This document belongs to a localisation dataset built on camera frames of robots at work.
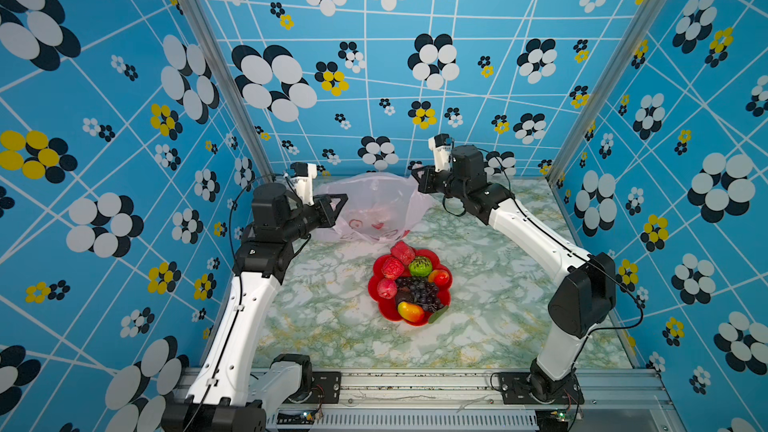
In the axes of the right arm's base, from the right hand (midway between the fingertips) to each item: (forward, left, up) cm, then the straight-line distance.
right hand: (412, 169), depth 80 cm
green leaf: (-30, -6, -26) cm, 41 cm away
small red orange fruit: (-20, -8, -25) cm, 32 cm away
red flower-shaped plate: (-28, +7, -26) cm, 39 cm away
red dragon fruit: (-13, +2, -22) cm, 26 cm away
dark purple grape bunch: (-24, -3, -26) cm, 35 cm away
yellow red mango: (-30, 0, -24) cm, 39 cm away
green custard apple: (-16, -3, -25) cm, 30 cm away
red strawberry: (-16, +6, -25) cm, 30 cm away
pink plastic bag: (+8, +10, -26) cm, 29 cm away
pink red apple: (-23, +7, -25) cm, 35 cm away
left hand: (-15, +15, +6) cm, 22 cm away
